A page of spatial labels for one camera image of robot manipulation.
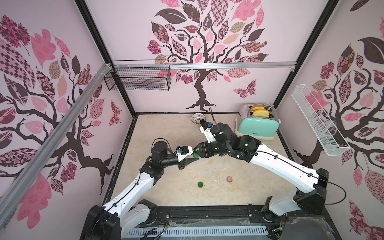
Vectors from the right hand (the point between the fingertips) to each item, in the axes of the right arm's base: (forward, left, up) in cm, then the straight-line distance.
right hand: (199, 151), depth 69 cm
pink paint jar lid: (-4, -18, -26) cm, 32 cm away
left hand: (0, +2, -6) cm, 7 cm away
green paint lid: (-7, -1, -26) cm, 27 cm away
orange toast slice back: (+37, -40, -7) cm, 55 cm away
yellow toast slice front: (+31, -40, -7) cm, 51 cm away
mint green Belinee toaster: (+22, -42, -12) cm, 49 cm away
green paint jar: (-4, +2, +2) cm, 5 cm away
